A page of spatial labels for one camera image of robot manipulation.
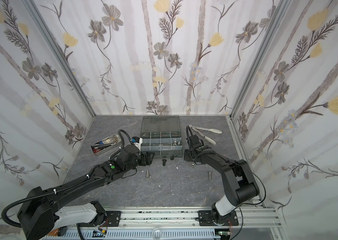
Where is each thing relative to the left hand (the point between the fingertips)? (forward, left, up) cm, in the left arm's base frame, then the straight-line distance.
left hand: (148, 150), depth 81 cm
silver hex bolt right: (-9, -36, -15) cm, 40 cm away
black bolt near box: (+2, -9, -16) cm, 19 cm away
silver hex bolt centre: (-6, +1, -17) cm, 18 cm away
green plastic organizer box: (+19, -7, -11) cm, 23 cm away
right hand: (+4, -22, -10) cm, 25 cm away
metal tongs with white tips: (+17, -39, -14) cm, 45 cm away
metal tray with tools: (+15, +32, -17) cm, 39 cm away
